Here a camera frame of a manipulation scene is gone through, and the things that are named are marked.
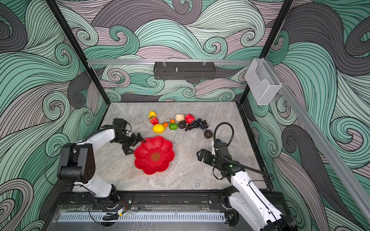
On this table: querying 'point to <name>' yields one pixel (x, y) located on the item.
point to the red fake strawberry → (154, 120)
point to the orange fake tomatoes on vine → (166, 124)
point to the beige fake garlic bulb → (179, 117)
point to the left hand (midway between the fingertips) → (141, 144)
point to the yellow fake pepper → (151, 113)
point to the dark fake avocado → (182, 124)
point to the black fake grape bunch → (198, 123)
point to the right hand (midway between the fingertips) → (202, 156)
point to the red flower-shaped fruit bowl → (154, 155)
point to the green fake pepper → (173, 126)
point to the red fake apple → (189, 118)
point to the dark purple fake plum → (208, 134)
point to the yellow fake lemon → (158, 128)
